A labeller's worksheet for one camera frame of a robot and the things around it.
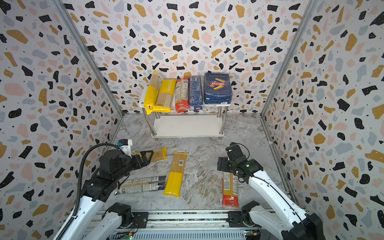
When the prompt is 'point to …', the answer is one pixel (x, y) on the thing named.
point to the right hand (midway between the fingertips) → (221, 161)
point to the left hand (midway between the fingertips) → (147, 151)
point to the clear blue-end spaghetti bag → (142, 184)
